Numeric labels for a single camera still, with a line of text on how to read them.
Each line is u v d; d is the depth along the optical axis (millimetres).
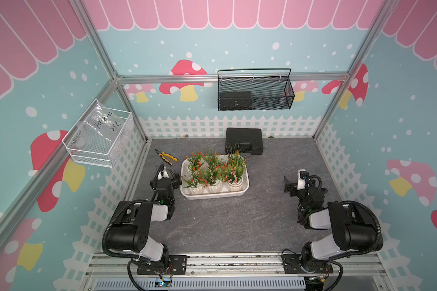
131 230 458
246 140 1146
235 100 875
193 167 938
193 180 871
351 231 447
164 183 717
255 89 940
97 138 738
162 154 1119
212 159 929
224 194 920
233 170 870
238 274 727
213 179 848
